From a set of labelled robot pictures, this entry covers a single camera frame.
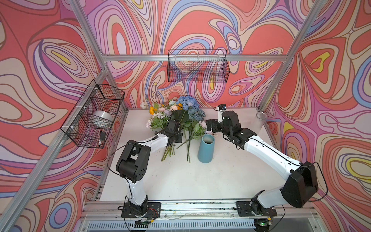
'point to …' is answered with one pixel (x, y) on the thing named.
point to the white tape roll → (102, 119)
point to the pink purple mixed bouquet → (158, 116)
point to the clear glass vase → (258, 122)
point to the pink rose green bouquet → (198, 130)
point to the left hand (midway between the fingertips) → (180, 135)
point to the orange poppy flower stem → (152, 111)
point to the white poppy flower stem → (143, 105)
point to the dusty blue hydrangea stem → (194, 115)
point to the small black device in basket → (102, 135)
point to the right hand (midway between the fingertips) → (214, 123)
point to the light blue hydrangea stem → (188, 102)
